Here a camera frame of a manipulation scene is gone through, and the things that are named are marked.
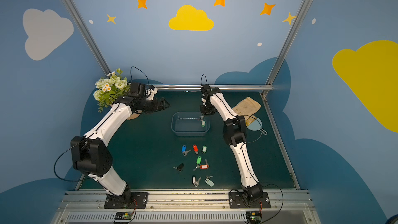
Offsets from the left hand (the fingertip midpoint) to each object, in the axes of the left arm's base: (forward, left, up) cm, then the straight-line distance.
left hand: (164, 104), depth 87 cm
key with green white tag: (+2, -23, -21) cm, 31 cm away
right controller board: (-50, -48, -23) cm, 73 cm away
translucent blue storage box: (+2, -13, -22) cm, 26 cm away
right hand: (+7, -26, -16) cm, 31 cm away
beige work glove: (+16, -55, -20) cm, 60 cm away
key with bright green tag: (-25, -20, -21) cm, 38 cm away
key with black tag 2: (-36, -19, -21) cm, 45 cm away
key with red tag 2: (-27, -25, -21) cm, 42 cm away
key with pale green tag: (-35, -26, -20) cm, 48 cm away
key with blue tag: (-18, -11, -21) cm, 30 cm away
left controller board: (-51, +14, -22) cm, 57 cm away
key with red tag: (-16, -18, -22) cm, 33 cm away
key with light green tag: (-17, -24, -20) cm, 36 cm away
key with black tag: (-28, -10, -22) cm, 37 cm away
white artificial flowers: (-1, +26, +13) cm, 29 cm away
